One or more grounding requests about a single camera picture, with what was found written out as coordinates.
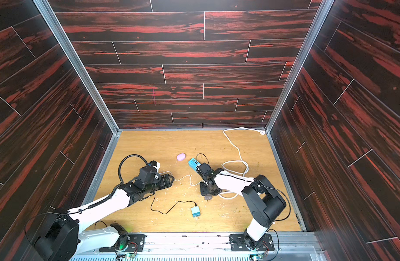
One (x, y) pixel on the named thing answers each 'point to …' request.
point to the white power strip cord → (261, 132)
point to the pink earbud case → (181, 156)
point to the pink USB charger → (208, 198)
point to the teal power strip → (193, 163)
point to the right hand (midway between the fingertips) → (208, 190)
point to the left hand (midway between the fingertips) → (171, 180)
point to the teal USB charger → (195, 211)
